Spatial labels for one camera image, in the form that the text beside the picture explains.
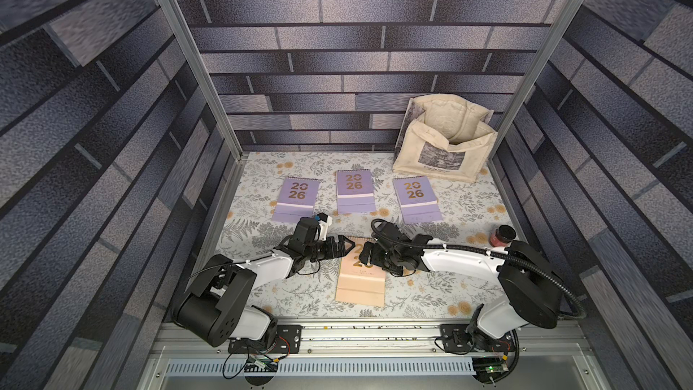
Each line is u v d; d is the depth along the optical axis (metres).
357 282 0.84
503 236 0.87
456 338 0.73
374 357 0.73
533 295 0.43
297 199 1.03
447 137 1.11
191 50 0.85
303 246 0.71
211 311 0.43
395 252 0.66
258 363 0.71
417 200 1.03
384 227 0.68
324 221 0.83
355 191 1.06
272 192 1.07
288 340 0.73
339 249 0.77
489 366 0.70
